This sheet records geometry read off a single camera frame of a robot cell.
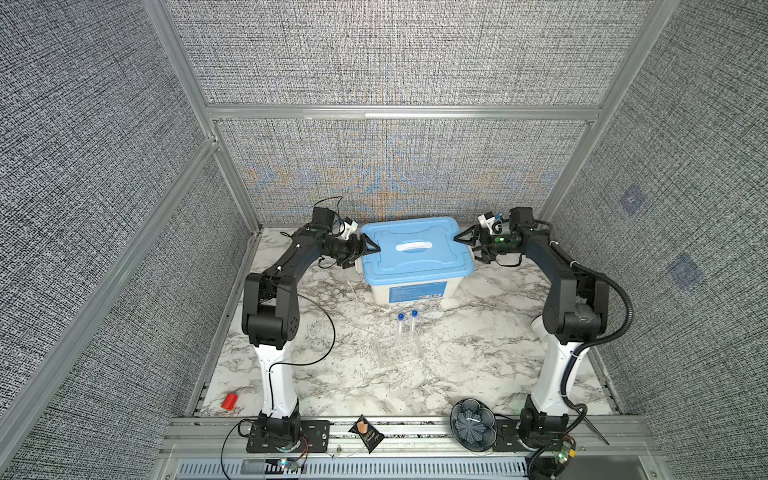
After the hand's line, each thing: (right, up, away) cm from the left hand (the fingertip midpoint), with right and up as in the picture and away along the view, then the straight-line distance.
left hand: (371, 254), depth 93 cm
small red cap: (-37, -38, -15) cm, 55 cm away
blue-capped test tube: (+8, -16, -15) cm, 24 cm away
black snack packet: (0, -44, -21) cm, 49 cm away
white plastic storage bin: (+12, -11, -1) cm, 16 cm away
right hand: (+29, +3, +2) cm, 29 cm away
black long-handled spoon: (+57, -44, -18) cm, 74 cm away
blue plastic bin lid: (+14, +2, -3) cm, 14 cm away
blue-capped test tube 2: (+12, -16, -15) cm, 24 cm away
